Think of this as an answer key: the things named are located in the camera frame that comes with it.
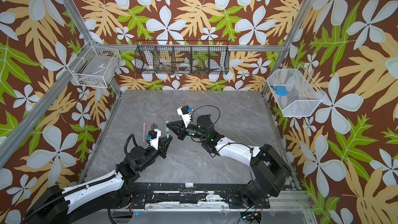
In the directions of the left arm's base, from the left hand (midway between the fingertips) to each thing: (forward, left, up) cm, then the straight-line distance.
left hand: (169, 135), depth 77 cm
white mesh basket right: (+16, -68, +13) cm, 71 cm away
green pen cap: (0, 0, +6) cm, 6 cm away
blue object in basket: (+24, -61, +8) cm, 66 cm away
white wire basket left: (+35, +43, +15) cm, 57 cm away
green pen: (-1, +1, +3) cm, 3 cm away
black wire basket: (+49, -4, +13) cm, 51 cm away
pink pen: (+13, +20, -18) cm, 30 cm away
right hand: (0, 0, +8) cm, 8 cm away
